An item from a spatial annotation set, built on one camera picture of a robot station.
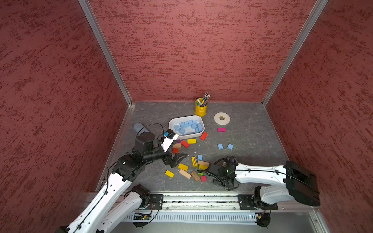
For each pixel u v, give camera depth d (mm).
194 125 1033
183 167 855
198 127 1025
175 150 918
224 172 623
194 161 856
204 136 997
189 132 1004
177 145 921
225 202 757
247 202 741
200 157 895
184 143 952
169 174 831
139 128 1033
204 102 1037
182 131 1004
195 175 813
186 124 1037
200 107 1063
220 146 947
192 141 972
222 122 1093
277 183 449
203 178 809
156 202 725
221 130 1039
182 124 1037
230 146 947
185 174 831
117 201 454
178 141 974
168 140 568
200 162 870
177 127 1033
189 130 1023
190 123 1039
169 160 575
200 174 814
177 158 574
